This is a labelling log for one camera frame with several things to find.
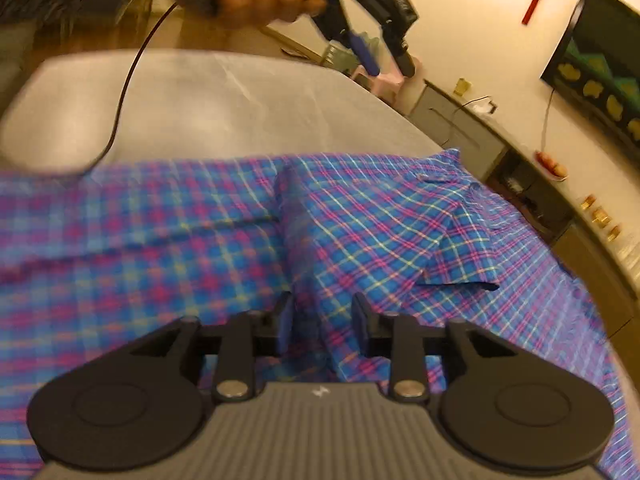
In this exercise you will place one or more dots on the plate of fruit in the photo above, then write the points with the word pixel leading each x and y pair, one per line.
pixel 551 166

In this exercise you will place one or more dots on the grey television cabinet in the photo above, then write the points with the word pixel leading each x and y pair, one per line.
pixel 465 130

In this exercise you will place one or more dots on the green plastic chair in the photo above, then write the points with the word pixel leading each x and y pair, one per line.
pixel 335 55

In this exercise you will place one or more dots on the blue pink plaid shirt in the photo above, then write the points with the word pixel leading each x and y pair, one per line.
pixel 375 220

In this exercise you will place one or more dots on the wall television with patterned cover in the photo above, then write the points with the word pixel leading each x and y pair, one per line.
pixel 600 85

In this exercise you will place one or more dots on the pink plastic chair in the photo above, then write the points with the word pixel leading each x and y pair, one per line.
pixel 385 82

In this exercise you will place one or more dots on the wide gold jar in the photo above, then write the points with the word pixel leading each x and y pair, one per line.
pixel 601 218

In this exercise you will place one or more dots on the white power strip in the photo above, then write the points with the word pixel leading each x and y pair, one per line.
pixel 493 108

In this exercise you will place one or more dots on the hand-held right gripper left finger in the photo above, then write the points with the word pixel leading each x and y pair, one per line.
pixel 285 322

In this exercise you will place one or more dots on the small gold jar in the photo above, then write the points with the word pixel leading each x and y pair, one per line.
pixel 587 203
pixel 614 233

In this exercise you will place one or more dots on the yellow cup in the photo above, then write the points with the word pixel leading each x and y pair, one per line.
pixel 463 87

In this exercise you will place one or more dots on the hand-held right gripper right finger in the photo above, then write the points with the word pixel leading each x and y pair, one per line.
pixel 360 322

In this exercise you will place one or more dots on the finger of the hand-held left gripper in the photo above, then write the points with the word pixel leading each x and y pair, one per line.
pixel 365 52
pixel 405 62

